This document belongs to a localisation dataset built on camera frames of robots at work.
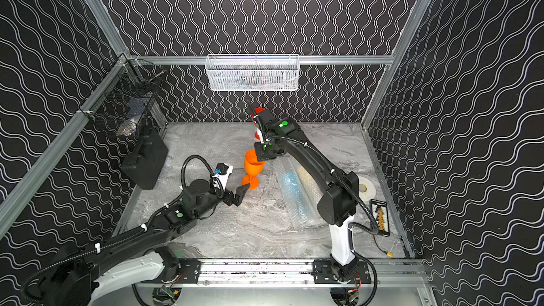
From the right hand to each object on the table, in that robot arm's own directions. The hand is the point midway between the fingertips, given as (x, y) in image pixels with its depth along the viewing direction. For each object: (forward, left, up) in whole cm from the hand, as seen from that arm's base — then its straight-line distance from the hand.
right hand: (263, 154), depth 83 cm
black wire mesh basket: (+23, +62, +9) cm, 66 cm away
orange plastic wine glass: (-7, +3, +1) cm, 8 cm away
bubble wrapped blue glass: (-11, -12, -12) cm, 20 cm away
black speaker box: (-4, +47, -3) cm, 47 cm away
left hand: (-10, +8, 0) cm, 13 cm away
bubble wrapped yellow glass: (-8, -20, -13) cm, 25 cm away
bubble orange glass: (-18, +2, -21) cm, 27 cm away
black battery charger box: (-15, -48, -19) cm, 54 cm away
